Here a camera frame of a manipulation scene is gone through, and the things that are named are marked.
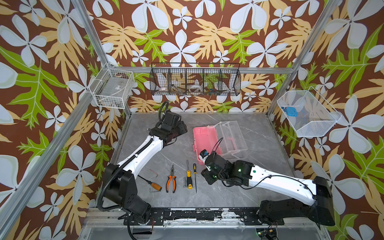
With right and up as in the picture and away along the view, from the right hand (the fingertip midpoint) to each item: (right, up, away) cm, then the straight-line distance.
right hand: (202, 173), depth 74 cm
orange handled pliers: (-19, -7, +12) cm, 23 cm away
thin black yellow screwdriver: (-3, -1, +17) cm, 17 cm away
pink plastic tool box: (+15, +16, +16) cm, 28 cm away
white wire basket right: (+61, +29, +4) cm, 68 cm away
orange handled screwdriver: (-27, -10, +9) cm, 30 cm away
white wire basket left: (-52, +46, +12) cm, 71 cm away
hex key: (-26, -5, +15) cm, 31 cm away
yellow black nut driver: (-6, -8, +10) cm, 14 cm away
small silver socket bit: (-9, -9, +12) cm, 18 cm away
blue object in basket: (+54, +32, +12) cm, 64 cm away
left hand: (-10, +24, +10) cm, 28 cm away
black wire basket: (-5, +55, +24) cm, 60 cm away
